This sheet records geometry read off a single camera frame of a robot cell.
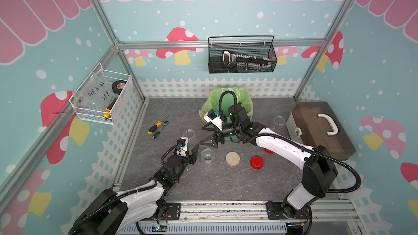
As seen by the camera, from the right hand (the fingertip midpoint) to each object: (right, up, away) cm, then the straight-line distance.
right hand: (202, 135), depth 73 cm
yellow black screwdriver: (-33, +1, +30) cm, 44 cm away
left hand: (-6, -7, +11) cm, 14 cm away
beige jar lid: (+16, -15, +17) cm, 28 cm away
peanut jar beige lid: (+2, -15, +19) cm, 24 cm away
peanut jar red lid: (-7, 0, +7) cm, 9 cm away
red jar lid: (+29, -18, +18) cm, 39 cm away
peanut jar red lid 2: (+43, +6, +20) cm, 47 cm away
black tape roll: (-42, +24, +7) cm, 49 cm away
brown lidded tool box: (+60, +4, +15) cm, 62 cm away
